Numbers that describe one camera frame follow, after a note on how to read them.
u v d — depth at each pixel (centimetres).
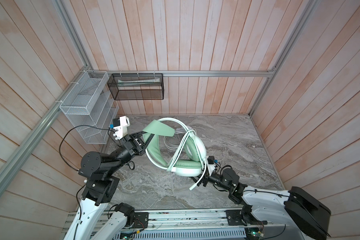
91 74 91
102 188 42
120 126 47
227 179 62
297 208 44
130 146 42
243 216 66
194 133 50
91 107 71
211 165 67
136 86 105
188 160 47
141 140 47
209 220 75
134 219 73
